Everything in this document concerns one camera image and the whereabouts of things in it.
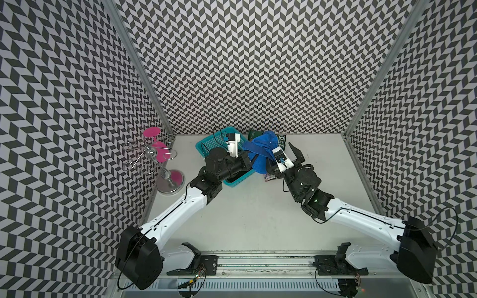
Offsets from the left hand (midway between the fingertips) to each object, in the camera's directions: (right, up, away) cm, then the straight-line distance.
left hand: (259, 154), depth 71 cm
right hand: (+8, +1, +1) cm, 8 cm away
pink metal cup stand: (-45, 0, +5) cm, 45 cm away
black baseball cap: (-10, -7, -9) cm, 15 cm away
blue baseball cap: (+1, +3, +1) cm, 4 cm away
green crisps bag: (+16, +9, +43) cm, 47 cm away
